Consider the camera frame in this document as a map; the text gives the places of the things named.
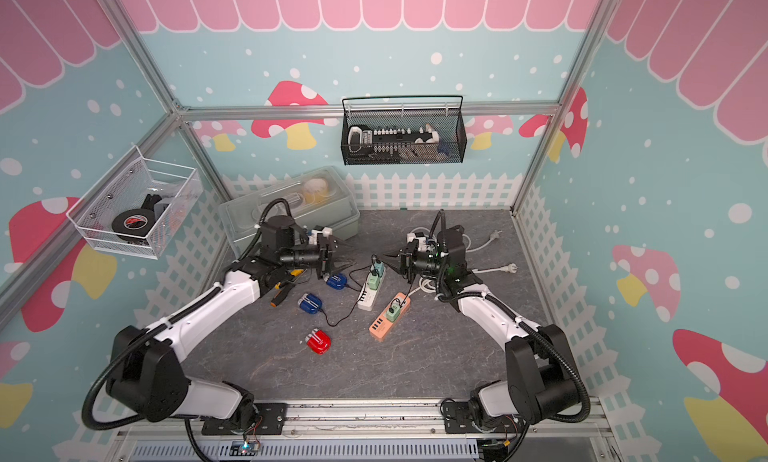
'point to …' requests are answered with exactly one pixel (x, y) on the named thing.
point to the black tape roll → (134, 225)
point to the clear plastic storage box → (320, 197)
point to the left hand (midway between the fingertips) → (357, 257)
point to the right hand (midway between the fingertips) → (377, 254)
